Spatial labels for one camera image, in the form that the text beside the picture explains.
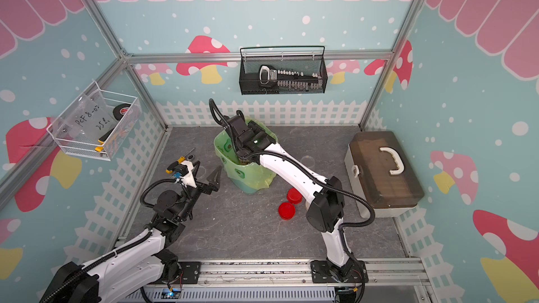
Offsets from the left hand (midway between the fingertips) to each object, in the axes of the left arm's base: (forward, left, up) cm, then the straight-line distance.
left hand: (212, 167), depth 77 cm
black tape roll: (+17, +37, +12) cm, 43 cm away
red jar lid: (-2, -32, -20) cm, 37 cm away
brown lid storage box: (+6, -67, -9) cm, 68 cm away
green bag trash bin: (-2, -13, -4) cm, 14 cm away
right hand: (+13, -14, +6) cm, 20 cm away
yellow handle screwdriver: (+16, +24, -20) cm, 35 cm away
